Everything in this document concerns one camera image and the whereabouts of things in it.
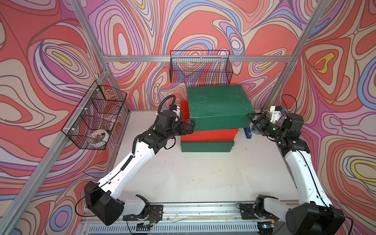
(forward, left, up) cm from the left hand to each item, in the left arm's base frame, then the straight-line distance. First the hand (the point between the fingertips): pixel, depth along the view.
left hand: (190, 124), depth 73 cm
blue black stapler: (+14, -41, -26) cm, 50 cm away
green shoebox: (+1, -12, -22) cm, 25 cm away
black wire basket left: (+5, +54, -5) cm, 55 cm away
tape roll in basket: (-7, +44, -1) cm, 45 cm away
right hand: (+1, -31, +1) cm, 31 cm away
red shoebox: (+2, -10, -14) cm, 17 cm away
